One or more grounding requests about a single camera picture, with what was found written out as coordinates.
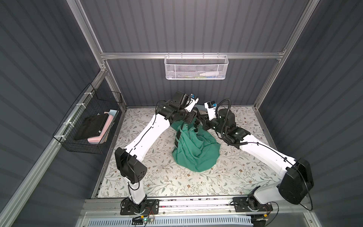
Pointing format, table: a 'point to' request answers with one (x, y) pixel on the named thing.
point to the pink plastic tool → (96, 140)
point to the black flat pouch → (90, 126)
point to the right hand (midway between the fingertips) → (199, 116)
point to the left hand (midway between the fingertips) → (194, 114)
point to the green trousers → (196, 151)
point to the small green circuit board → (140, 220)
